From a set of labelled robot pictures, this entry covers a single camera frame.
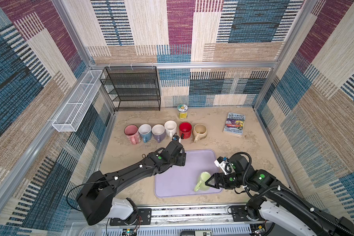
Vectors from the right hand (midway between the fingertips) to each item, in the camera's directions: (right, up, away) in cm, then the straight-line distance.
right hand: (212, 187), depth 72 cm
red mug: (-12, +27, +32) cm, 43 cm away
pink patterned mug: (-47, +25, +24) cm, 59 cm away
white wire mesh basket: (-68, +33, -2) cm, 76 cm away
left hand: (-15, +14, +11) cm, 23 cm away
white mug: (-22, +28, +27) cm, 45 cm away
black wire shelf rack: (-51, +57, +39) cm, 86 cm away
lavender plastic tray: (-16, -1, +11) cm, 19 cm away
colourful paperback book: (+24, +30, +35) cm, 52 cm away
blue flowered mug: (-39, +26, +27) cm, 54 cm away
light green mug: (-3, +4, +4) cm, 6 cm away
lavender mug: (-30, +26, +29) cm, 49 cm away
